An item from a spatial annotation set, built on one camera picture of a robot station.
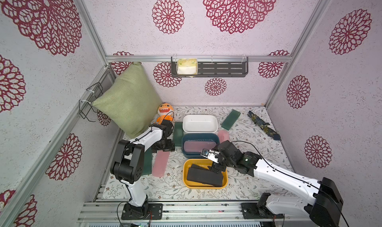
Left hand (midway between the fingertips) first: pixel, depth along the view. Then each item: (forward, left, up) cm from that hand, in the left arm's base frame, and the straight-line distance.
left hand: (164, 150), depth 92 cm
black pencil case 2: (-16, -24, +2) cm, 29 cm away
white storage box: (+24, -23, -3) cm, 33 cm away
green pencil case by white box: (+14, -8, -2) cm, 16 cm away
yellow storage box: (-15, -23, +18) cm, 33 cm away
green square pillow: (+21, +18, +23) cm, 36 cm away
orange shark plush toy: (+31, +2, +2) cm, 31 cm away
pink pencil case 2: (+13, -39, -3) cm, 41 cm away
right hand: (-7, -27, +10) cm, 30 cm away
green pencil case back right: (+28, -47, -5) cm, 55 cm away
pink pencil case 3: (+6, -21, -5) cm, 22 cm away
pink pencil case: (-7, +3, -3) cm, 8 cm away
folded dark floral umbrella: (+20, -69, -2) cm, 72 cm away
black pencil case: (-10, -22, -2) cm, 24 cm away
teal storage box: (+11, -21, -1) cm, 24 cm away
